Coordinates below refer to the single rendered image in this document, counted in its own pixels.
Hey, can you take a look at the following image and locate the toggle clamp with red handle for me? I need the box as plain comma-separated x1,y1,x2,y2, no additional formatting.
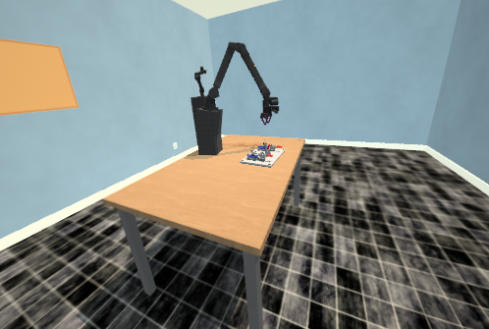
270,143,282,151

